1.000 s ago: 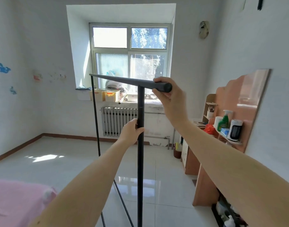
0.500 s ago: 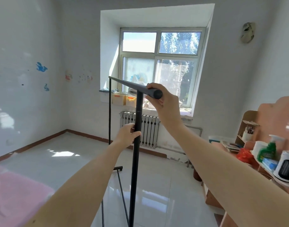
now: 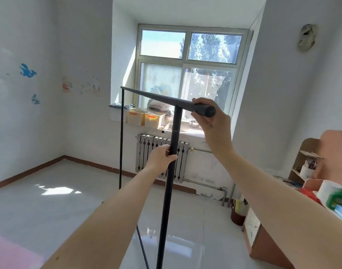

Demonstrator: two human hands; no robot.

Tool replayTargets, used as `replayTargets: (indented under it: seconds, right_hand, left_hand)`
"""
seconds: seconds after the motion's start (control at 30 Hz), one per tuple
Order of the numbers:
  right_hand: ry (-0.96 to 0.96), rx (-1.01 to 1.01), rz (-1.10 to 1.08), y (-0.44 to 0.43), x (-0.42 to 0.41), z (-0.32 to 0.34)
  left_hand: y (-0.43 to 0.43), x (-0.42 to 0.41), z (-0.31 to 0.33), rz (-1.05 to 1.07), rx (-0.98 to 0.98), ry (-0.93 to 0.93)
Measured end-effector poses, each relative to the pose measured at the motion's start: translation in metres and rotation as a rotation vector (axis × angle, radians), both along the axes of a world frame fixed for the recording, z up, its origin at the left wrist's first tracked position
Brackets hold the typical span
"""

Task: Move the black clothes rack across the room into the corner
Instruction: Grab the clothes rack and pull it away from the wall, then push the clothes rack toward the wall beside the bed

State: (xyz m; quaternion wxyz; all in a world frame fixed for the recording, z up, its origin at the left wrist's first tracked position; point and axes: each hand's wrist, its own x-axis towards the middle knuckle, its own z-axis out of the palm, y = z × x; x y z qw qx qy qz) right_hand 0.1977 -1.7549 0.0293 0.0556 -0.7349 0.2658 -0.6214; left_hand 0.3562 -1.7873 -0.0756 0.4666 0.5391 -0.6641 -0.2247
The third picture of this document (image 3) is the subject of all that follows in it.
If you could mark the bed with pink sheet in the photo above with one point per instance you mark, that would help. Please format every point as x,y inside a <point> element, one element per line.
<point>8,254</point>

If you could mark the white paper sheet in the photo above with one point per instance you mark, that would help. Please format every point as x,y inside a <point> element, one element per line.
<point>252,225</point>

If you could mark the person's left forearm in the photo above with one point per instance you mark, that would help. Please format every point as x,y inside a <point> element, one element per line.
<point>103,226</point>

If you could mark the white radiator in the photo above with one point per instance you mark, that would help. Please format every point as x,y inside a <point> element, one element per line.
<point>151,154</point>

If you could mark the clear plastic bag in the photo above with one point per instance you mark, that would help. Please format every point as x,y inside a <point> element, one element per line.
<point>159,105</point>

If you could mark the beige wall ornament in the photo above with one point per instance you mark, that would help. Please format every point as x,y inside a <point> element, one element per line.
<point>307,37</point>

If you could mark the white framed window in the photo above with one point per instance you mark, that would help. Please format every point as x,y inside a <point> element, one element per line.
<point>162,43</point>

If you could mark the red plastic item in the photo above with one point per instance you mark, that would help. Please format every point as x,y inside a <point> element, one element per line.
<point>309,193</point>

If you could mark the person's right hand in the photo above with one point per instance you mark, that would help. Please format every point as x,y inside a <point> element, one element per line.
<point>220,131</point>

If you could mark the white pencil cup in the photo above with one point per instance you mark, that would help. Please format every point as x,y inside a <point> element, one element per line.
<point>306,173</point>

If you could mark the person's right forearm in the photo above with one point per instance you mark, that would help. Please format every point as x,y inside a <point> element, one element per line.
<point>271,215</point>

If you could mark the blue dolphin sticker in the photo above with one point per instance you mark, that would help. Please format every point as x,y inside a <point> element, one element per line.
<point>26,72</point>

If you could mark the blue mushroom sticker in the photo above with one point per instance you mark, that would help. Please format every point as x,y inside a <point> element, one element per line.
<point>35,100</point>

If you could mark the pink piglet sticker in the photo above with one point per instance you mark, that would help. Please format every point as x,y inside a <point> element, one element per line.
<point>94,87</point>

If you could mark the grey radiator pipe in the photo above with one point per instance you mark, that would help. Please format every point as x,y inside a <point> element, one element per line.
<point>201,150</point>
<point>204,185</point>

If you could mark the green packet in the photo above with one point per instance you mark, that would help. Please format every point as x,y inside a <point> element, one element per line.
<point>340,198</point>

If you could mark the person's left hand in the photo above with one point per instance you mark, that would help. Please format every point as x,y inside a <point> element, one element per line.
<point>159,161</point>

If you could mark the bear sticker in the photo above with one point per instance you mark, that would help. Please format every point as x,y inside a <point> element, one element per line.
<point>66,86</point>

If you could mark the white round container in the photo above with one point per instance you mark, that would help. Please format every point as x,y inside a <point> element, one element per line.
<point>327,190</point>

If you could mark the wooden shelf organiser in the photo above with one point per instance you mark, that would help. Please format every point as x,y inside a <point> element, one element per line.
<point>299,154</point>

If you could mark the brown waste bin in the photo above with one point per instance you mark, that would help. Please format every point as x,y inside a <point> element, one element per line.
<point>237,218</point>

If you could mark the cardboard tube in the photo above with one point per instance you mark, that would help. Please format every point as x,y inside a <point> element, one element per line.
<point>166,128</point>

